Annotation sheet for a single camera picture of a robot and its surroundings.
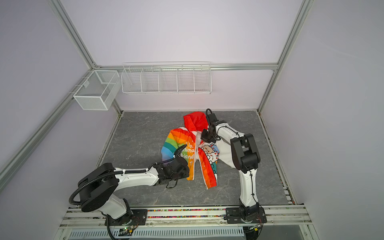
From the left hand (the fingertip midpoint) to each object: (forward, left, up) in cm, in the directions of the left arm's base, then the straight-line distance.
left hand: (189, 172), depth 86 cm
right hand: (+22, -10, 0) cm, 24 cm away
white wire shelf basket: (+60, -4, +23) cm, 64 cm away
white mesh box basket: (+50, +56, +23) cm, 79 cm away
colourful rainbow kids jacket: (+21, +2, -1) cm, 21 cm away
